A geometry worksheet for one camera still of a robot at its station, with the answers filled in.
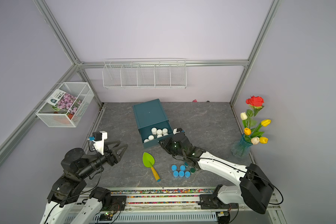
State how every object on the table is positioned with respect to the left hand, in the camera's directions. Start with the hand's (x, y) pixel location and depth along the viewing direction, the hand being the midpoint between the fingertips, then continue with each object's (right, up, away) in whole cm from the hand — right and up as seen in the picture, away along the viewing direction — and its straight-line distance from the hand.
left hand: (124, 144), depth 64 cm
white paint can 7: (+18, +3, +17) cm, 25 cm away
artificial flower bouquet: (+65, +10, +13) cm, 67 cm away
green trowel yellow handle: (+7, -16, +25) cm, 31 cm away
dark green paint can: (+35, -19, +19) cm, 44 cm away
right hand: (+14, -1, +13) cm, 19 cm away
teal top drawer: (+10, +2, +18) cm, 21 cm away
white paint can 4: (+15, +4, +17) cm, 23 cm away
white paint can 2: (+10, +1, +15) cm, 18 cm away
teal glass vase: (+64, -6, +19) cm, 67 cm away
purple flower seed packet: (-35, +21, +10) cm, 42 cm away
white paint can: (+8, 0, +14) cm, 16 cm away
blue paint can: (+23, -18, +20) cm, 36 cm away
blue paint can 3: (+24, -21, +17) cm, 36 cm away
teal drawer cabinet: (+9, +14, +21) cm, 27 cm away
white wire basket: (-42, +13, +10) cm, 45 cm away
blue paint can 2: (+28, -18, +21) cm, 40 cm away
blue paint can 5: (+31, -21, +17) cm, 41 cm away
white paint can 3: (+11, +5, +19) cm, 22 cm away
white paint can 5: (+18, +5, +19) cm, 26 cm away
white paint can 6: (+15, +2, +15) cm, 21 cm away
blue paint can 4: (+28, -21, +17) cm, 39 cm away
